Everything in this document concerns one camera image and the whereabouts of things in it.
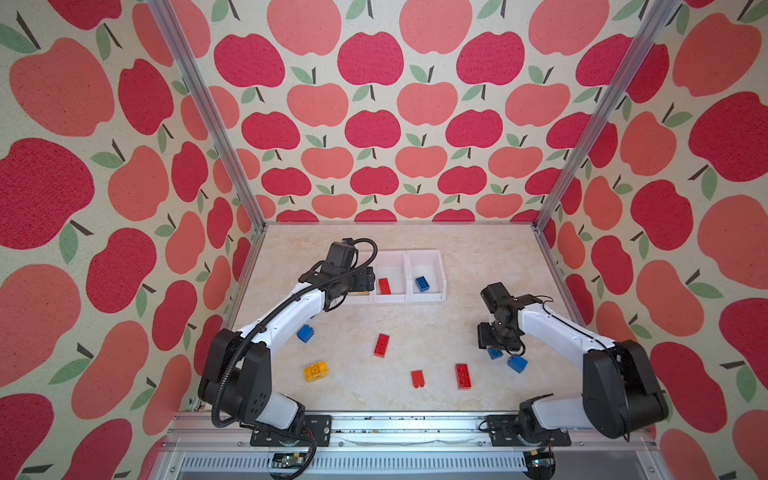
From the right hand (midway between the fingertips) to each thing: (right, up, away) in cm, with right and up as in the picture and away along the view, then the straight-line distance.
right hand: (497, 343), depth 87 cm
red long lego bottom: (-12, -7, -7) cm, 15 cm away
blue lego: (-20, +16, +14) cm, 29 cm away
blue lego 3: (-58, +2, +3) cm, 58 cm away
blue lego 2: (+4, -5, -3) cm, 7 cm away
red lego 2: (-34, -1, +1) cm, 34 cm away
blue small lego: (-1, -3, -1) cm, 3 cm away
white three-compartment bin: (-26, +19, +10) cm, 34 cm away
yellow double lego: (-52, -6, -7) cm, 53 cm away
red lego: (-34, +15, +14) cm, 40 cm away
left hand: (-38, +19, 0) cm, 43 cm away
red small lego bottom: (-24, -8, -5) cm, 26 cm away
